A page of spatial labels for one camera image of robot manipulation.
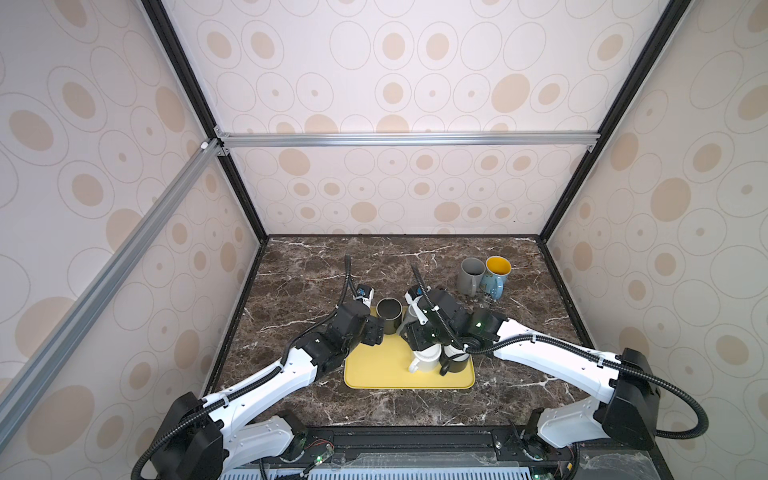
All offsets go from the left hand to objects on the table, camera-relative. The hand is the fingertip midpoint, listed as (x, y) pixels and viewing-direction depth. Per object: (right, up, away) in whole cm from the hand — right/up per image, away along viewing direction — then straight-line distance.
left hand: (380, 313), depth 81 cm
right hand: (+8, -4, -3) cm, 9 cm away
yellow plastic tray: (+1, -17, +9) cm, 20 cm away
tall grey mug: (+28, +9, +15) cm, 33 cm away
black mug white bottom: (+20, -13, 0) cm, 23 cm away
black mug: (+3, 0, +9) cm, 9 cm away
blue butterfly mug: (+36, +7, +15) cm, 40 cm away
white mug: (+12, -12, -1) cm, 17 cm away
